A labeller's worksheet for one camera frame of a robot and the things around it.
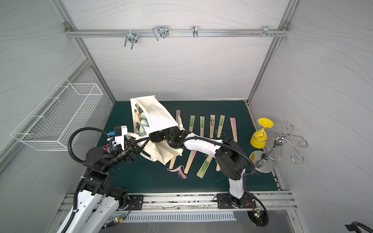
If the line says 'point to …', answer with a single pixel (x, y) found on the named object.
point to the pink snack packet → (106, 147)
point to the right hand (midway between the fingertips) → (153, 130)
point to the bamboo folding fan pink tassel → (212, 123)
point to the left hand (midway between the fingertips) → (145, 141)
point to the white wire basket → (54, 124)
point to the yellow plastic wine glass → (259, 138)
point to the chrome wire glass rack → (262, 161)
